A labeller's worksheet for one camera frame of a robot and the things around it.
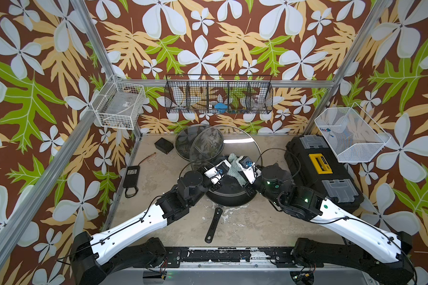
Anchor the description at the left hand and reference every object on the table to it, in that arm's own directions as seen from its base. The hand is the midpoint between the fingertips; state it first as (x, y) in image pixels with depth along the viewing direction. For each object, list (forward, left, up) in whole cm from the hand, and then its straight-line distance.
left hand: (220, 160), depth 67 cm
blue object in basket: (+38, -1, -4) cm, 38 cm away
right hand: (-3, -7, -2) cm, 8 cm away
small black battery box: (+38, +37, -36) cm, 63 cm away
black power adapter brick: (+11, +49, -31) cm, 59 cm away
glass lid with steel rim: (+18, +1, -10) cm, 21 cm away
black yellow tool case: (+9, -46, -15) cm, 49 cm away
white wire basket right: (+18, -63, -4) cm, 66 cm away
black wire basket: (+48, 0, -2) cm, 48 cm away
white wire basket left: (+32, +50, +2) cm, 59 cm away
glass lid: (+39, +21, -30) cm, 54 cm away
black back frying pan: (+33, +26, -25) cm, 49 cm away
